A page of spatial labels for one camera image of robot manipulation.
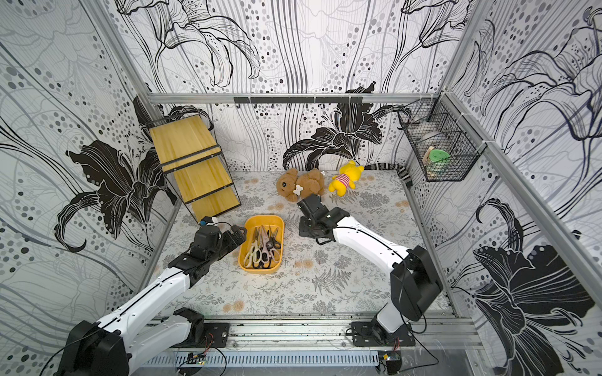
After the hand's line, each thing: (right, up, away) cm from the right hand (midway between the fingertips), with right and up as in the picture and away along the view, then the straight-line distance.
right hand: (307, 226), depth 85 cm
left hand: (-24, -5, 0) cm, 24 cm away
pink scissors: (-16, -11, +1) cm, 19 cm away
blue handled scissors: (-14, -7, +6) cm, 17 cm away
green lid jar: (+45, +26, -6) cm, 52 cm away
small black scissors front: (-13, -11, +3) cm, 17 cm away
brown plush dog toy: (-5, +15, +19) cm, 25 cm away
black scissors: (-17, -16, +3) cm, 23 cm away
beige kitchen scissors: (-20, -11, +3) cm, 23 cm away
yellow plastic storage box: (-23, -1, +11) cm, 25 cm away
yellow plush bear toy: (+20, +22, +26) cm, 39 cm away
